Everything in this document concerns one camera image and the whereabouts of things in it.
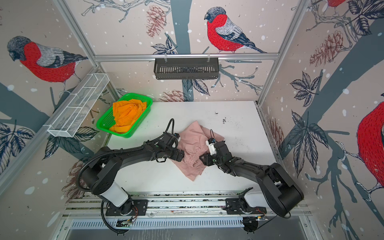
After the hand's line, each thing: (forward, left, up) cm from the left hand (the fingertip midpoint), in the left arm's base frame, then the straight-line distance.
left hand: (178, 152), depth 90 cm
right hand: (-4, -15, 0) cm, 15 cm away
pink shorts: (+7, -9, +2) cm, 11 cm away
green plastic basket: (+44, +29, +4) cm, 53 cm away
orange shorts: (+31, +41, +3) cm, 51 cm away
